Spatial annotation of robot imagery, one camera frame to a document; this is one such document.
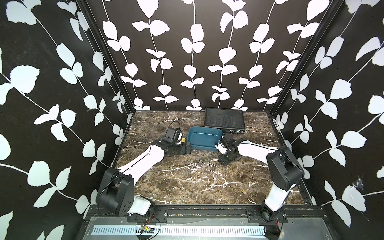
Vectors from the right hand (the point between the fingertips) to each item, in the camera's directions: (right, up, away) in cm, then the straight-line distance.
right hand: (221, 158), depth 94 cm
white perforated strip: (-24, -29, -24) cm, 45 cm away
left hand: (-22, +8, -8) cm, 25 cm away
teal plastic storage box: (-11, +11, +13) cm, 20 cm away
